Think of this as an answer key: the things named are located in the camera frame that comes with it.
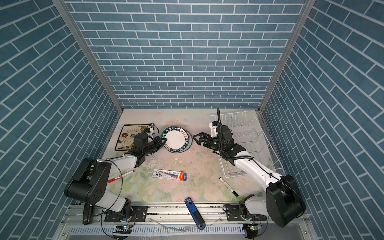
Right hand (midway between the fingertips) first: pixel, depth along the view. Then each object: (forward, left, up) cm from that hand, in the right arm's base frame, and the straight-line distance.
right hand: (197, 137), depth 81 cm
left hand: (+3, +19, -9) cm, 21 cm away
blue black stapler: (-34, -2, -15) cm, 37 cm away
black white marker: (-19, -19, -20) cm, 33 cm away
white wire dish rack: (+22, -37, -22) cm, 48 cm away
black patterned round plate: (+6, +13, -13) cm, 19 cm away
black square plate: (+5, +49, -15) cm, 51 cm away
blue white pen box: (-15, +15, -19) cm, 28 cm away
